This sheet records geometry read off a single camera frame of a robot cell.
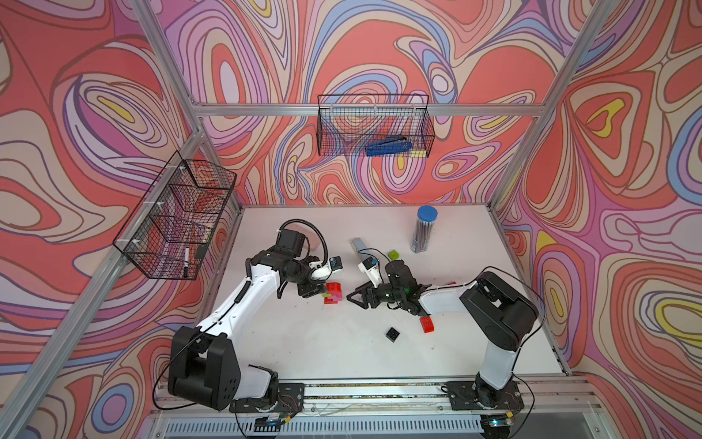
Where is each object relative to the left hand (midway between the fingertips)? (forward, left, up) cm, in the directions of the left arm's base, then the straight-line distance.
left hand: (323, 276), depth 83 cm
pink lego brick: (-2, -3, -9) cm, 10 cm away
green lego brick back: (+17, -25, -13) cm, 33 cm away
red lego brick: (-10, -33, -12) cm, 36 cm away
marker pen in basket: (-3, +36, +12) cm, 38 cm away
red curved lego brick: (-2, -3, -4) cm, 5 cm away
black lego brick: (-13, -21, -12) cm, 28 cm away
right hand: (-4, -10, -9) cm, 14 cm away
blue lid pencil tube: (+18, -34, +2) cm, 38 cm away
